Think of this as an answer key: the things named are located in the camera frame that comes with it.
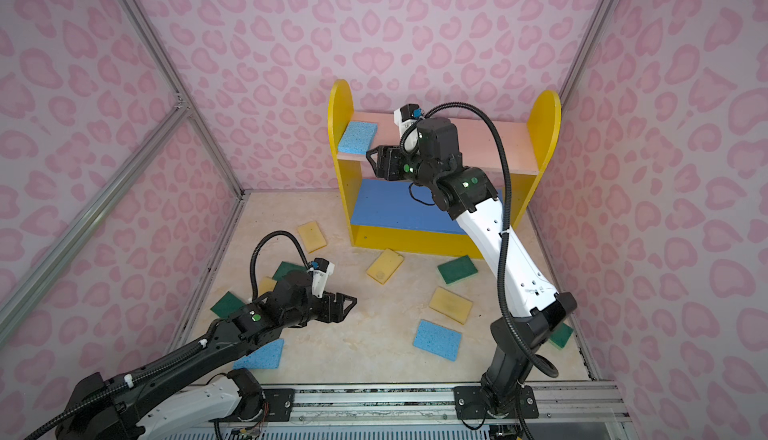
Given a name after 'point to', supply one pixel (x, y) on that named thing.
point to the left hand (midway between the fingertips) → (348, 295)
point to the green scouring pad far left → (228, 305)
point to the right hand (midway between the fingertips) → (379, 150)
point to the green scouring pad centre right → (457, 269)
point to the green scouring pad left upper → (286, 267)
